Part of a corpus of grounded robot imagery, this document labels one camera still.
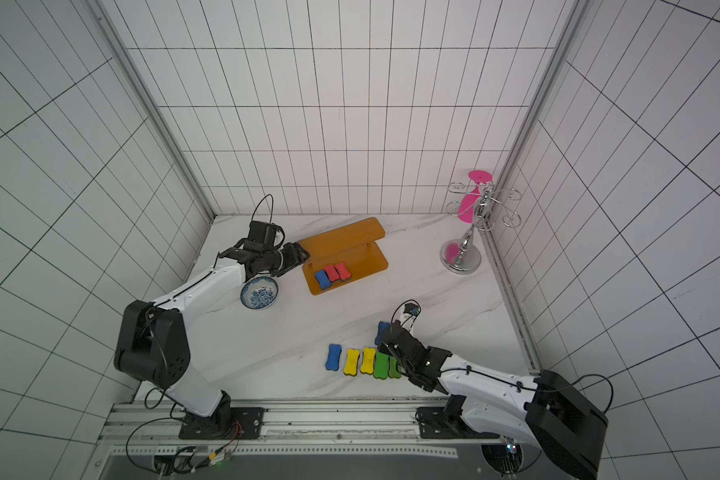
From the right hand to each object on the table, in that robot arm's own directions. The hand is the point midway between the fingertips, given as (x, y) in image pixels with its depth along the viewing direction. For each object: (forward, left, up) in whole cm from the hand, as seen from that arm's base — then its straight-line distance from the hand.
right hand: (373, 333), depth 85 cm
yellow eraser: (-8, +6, -2) cm, 10 cm away
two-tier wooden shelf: (+26, +7, +9) cm, 28 cm away
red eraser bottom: (+21, +15, -2) cm, 26 cm away
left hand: (+17, +23, +10) cm, 30 cm away
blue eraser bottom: (+3, -3, -3) cm, 5 cm away
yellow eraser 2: (-8, +1, -2) cm, 9 cm away
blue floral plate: (+12, +38, -1) cm, 40 cm away
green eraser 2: (-10, -6, -1) cm, 12 cm away
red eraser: (+22, +11, -1) cm, 25 cm away
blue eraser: (+18, +18, 0) cm, 25 cm away
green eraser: (-8, -3, -1) cm, 9 cm away
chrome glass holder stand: (+32, -31, -3) cm, 45 cm away
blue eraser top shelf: (-5, +11, -2) cm, 12 cm away
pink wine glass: (+29, -25, +24) cm, 45 cm away
